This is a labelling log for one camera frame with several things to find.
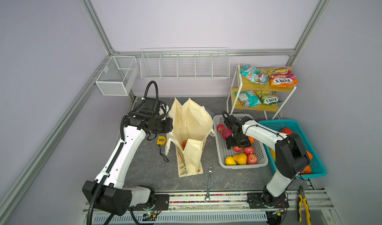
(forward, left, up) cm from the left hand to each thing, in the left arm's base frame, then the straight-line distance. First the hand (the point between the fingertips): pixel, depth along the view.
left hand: (172, 129), depth 74 cm
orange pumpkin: (-19, -70, -19) cm, 75 cm away
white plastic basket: (-4, -28, -24) cm, 37 cm away
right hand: (-3, -36, -20) cm, 41 cm away
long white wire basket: (+48, -8, +6) cm, 49 cm away
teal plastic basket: (-19, -75, -17) cm, 80 cm away
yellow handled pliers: (-31, -63, -23) cm, 74 cm away
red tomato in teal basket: (+4, -68, -16) cm, 70 cm away
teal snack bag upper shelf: (+25, -46, +12) cm, 54 cm away
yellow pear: (-11, -36, -17) cm, 41 cm away
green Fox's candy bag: (+23, -60, -5) cm, 64 cm away
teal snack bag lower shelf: (+23, -47, -5) cm, 53 cm away
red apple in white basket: (+11, -28, -19) cm, 36 cm away
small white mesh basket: (+44, +39, 0) cm, 59 cm away
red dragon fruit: (+5, -31, -15) cm, 35 cm away
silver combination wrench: (-27, -16, -24) cm, 40 cm away
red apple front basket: (-11, -42, -18) cm, 48 cm away
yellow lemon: (-11, -30, -19) cm, 37 cm away
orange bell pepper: (-13, -73, -15) cm, 76 cm away
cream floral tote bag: (+14, -10, -17) cm, 24 cm away
